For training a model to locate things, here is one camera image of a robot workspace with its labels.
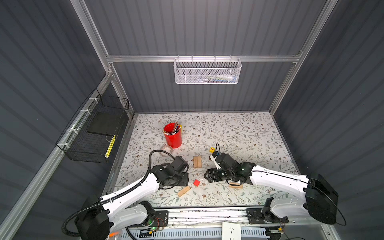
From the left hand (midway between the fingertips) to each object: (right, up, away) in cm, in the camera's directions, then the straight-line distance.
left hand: (185, 179), depth 80 cm
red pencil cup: (-8, +25, +9) cm, 27 cm away
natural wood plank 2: (+5, +7, +13) cm, 16 cm away
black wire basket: (-46, +24, -9) cm, 53 cm away
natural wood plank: (-1, -7, +2) cm, 7 cm away
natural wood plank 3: (+8, +7, +13) cm, 17 cm away
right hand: (+14, +2, +1) cm, 14 cm away
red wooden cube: (+6, -3, +5) cm, 9 cm away
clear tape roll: (-14, +14, +20) cm, 28 cm away
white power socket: (+22, -19, -13) cm, 31 cm away
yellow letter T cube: (+17, +13, +18) cm, 28 cm away
